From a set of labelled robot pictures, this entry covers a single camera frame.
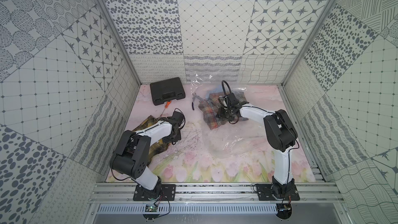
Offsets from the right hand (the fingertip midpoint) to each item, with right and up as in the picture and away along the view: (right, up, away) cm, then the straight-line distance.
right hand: (220, 117), depth 100 cm
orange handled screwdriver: (-38, +7, +8) cm, 39 cm away
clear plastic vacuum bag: (+2, -13, -7) cm, 15 cm away
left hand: (-27, -12, -9) cm, 31 cm away
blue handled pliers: (-19, +14, +12) cm, 26 cm away
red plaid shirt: (-7, +7, +2) cm, 10 cm away
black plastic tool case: (-38, +19, +12) cm, 44 cm away
